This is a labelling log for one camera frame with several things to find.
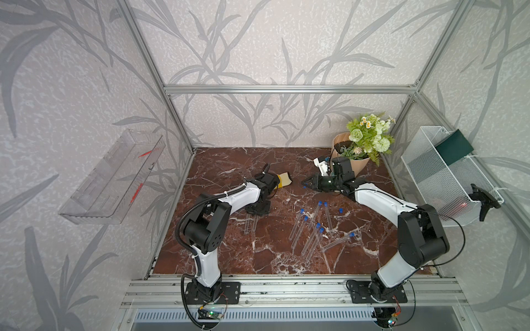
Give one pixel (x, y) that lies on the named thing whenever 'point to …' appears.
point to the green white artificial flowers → (368, 135)
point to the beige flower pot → (357, 165)
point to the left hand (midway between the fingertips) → (260, 213)
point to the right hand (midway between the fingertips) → (302, 181)
